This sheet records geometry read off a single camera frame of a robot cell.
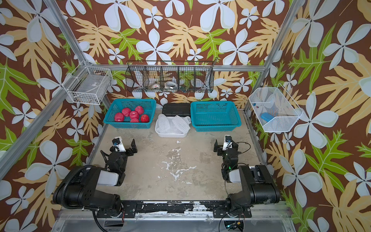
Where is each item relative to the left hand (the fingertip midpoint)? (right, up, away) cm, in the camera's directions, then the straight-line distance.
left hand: (126, 139), depth 88 cm
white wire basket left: (-21, +33, -2) cm, 40 cm away
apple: (-13, +15, +20) cm, 28 cm away
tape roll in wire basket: (+17, +35, +8) cm, 40 cm away
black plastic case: (+27, +21, +21) cm, 40 cm away
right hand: (+61, -1, +2) cm, 61 cm away
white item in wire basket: (+27, +37, +10) cm, 46 cm away
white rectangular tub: (+22, +2, +13) cm, 26 cm away
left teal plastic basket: (-6, +18, +22) cm, 29 cm away
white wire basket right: (+90, +18, -5) cm, 91 cm away
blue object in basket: (+83, +14, -8) cm, 84 cm away
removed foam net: (+22, +9, +10) cm, 26 cm away
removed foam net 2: (+35, +10, +5) cm, 37 cm away
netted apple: (+6, +14, +20) cm, 25 cm away
